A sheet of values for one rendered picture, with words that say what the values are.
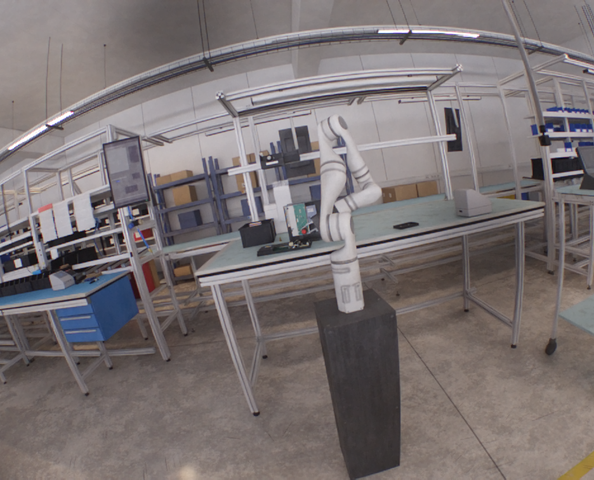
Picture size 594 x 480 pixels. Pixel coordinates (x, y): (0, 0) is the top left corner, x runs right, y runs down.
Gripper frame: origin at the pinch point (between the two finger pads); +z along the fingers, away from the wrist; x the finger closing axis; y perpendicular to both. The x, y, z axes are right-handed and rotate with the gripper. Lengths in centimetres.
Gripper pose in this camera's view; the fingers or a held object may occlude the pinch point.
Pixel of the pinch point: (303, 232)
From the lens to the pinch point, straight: 130.0
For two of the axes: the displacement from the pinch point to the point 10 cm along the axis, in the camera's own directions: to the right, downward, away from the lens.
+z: -8.5, 5.1, 1.6
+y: -0.7, 1.8, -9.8
